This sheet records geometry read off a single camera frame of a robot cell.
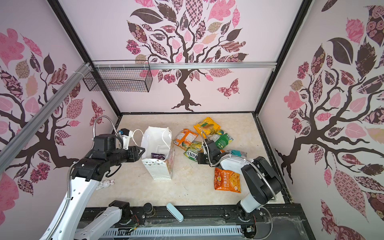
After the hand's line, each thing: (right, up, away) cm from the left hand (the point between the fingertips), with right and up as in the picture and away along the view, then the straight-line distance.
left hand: (142, 152), depth 71 cm
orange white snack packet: (+18, +5, +32) cm, 37 cm away
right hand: (+28, -6, +22) cm, 36 cm away
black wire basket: (-36, +52, +51) cm, 81 cm away
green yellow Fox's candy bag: (+25, -2, +24) cm, 35 cm away
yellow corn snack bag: (+35, +13, +35) cm, 51 cm away
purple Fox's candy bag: (+3, -5, +16) cm, 17 cm away
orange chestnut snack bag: (+44, -18, +13) cm, 49 cm away
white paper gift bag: (+4, +5, +17) cm, 18 cm away
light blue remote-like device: (+16, -30, +1) cm, 34 cm away
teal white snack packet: (+54, -4, +22) cm, 58 cm away
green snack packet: (+44, +3, +29) cm, 53 cm away
